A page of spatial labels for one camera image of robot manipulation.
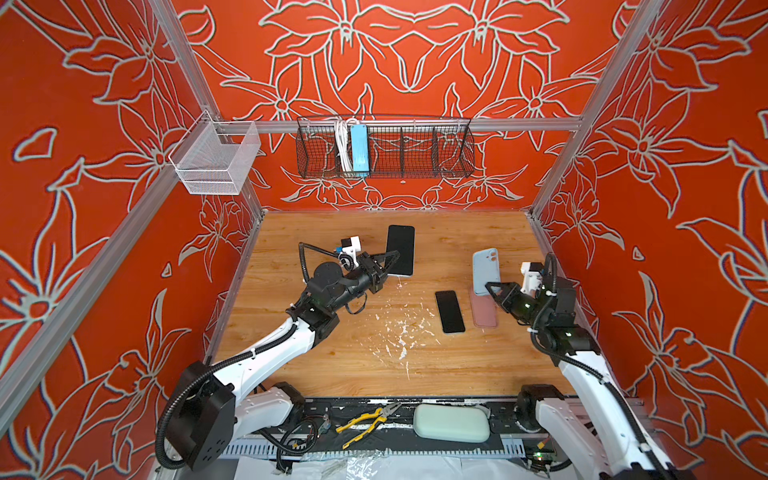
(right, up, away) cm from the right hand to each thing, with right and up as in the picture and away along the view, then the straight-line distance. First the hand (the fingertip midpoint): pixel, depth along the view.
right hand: (482, 283), depth 77 cm
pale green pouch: (-9, -33, -6) cm, 35 cm away
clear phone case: (+3, +3, +6) cm, 7 cm away
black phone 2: (-5, -11, +16) cm, 20 cm away
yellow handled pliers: (-26, -32, -4) cm, 41 cm away
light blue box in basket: (-33, +39, +13) cm, 53 cm away
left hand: (-22, +8, -10) cm, 26 cm away
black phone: (-22, +12, -6) cm, 26 cm away
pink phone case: (+6, -11, +15) cm, 19 cm away
